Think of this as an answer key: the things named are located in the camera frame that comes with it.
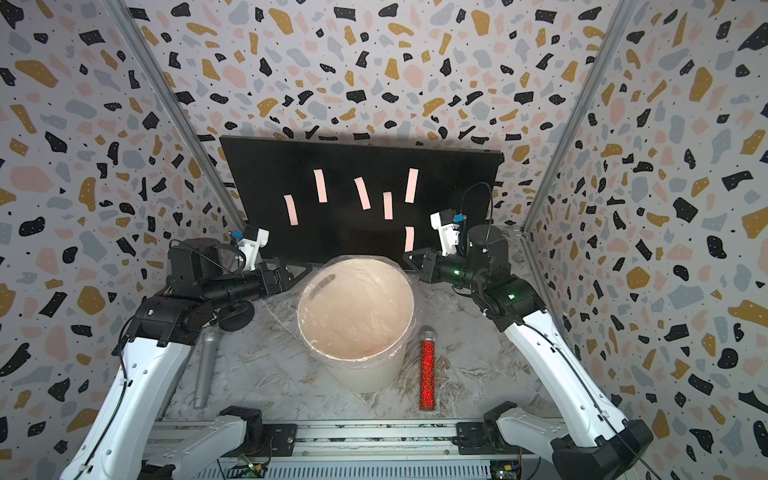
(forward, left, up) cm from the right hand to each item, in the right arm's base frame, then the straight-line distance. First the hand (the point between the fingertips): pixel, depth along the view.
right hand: (403, 259), depth 63 cm
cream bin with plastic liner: (-2, +13, -21) cm, 24 cm away
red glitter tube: (-11, -6, -36) cm, 38 cm away
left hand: (-3, +21, -1) cm, 21 cm away
